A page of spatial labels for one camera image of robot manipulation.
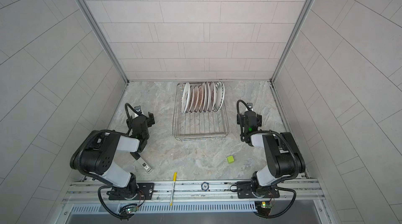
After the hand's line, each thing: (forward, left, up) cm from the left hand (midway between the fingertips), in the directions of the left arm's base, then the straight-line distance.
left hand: (145, 110), depth 92 cm
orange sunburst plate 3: (+5, -33, +7) cm, 34 cm away
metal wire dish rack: (-7, -29, -5) cm, 30 cm away
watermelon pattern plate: (+11, -23, 0) cm, 26 cm away
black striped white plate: (+7, -44, +6) cm, 45 cm away
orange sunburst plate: (+3, -28, +9) cm, 30 cm away
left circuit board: (-47, -5, -3) cm, 48 cm away
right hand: (+1, -62, -3) cm, 62 cm away
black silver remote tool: (-26, -2, -2) cm, 26 cm away
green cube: (-26, -49, -5) cm, 56 cm away
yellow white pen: (-35, -22, -6) cm, 42 cm away
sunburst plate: (+3, -36, +10) cm, 38 cm away
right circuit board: (-46, -62, -6) cm, 78 cm away
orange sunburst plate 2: (+5, -30, +7) cm, 32 cm away
